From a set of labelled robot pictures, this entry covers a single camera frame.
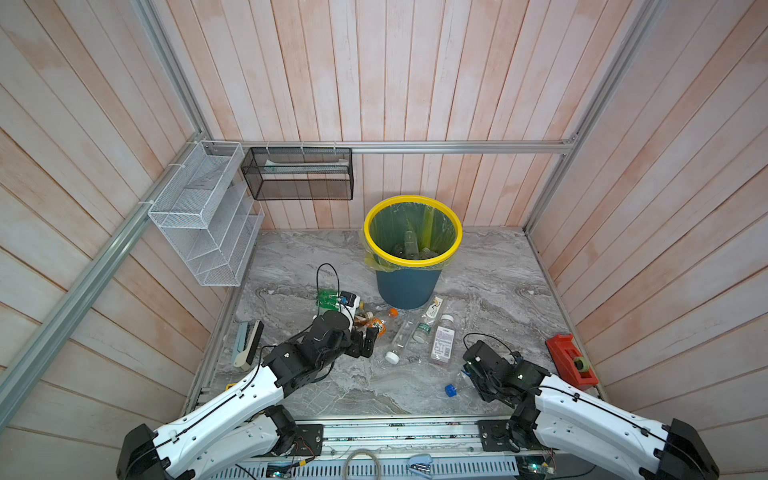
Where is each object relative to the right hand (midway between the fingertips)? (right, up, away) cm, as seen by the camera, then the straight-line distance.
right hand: (464, 369), depth 84 cm
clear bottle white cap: (-18, +7, +6) cm, 20 cm away
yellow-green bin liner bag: (-7, +41, +8) cm, 42 cm away
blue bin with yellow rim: (-14, +21, +16) cm, 30 cm away
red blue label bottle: (-18, +35, +14) cm, 42 cm away
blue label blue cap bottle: (-2, -2, -4) cm, 5 cm away
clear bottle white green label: (-11, +11, +4) cm, 16 cm away
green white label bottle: (-14, +35, +9) cm, 39 cm away
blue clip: (-15, -17, -14) cm, 27 cm away
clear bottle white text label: (-6, +6, +2) cm, 8 cm away
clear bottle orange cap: (-9, +34, +13) cm, 37 cm away
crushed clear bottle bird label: (-7, +16, +8) cm, 20 cm away
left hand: (-29, +13, -8) cm, 33 cm away
